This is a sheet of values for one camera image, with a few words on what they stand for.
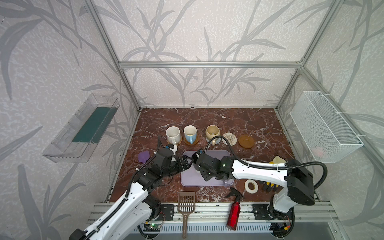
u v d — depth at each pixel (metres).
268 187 0.80
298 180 0.42
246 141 1.02
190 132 0.98
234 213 0.71
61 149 0.59
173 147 0.72
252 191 0.80
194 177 0.85
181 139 1.01
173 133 0.99
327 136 0.61
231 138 1.02
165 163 0.59
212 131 1.01
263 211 0.74
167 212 0.73
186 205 0.77
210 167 0.59
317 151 0.72
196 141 0.99
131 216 0.56
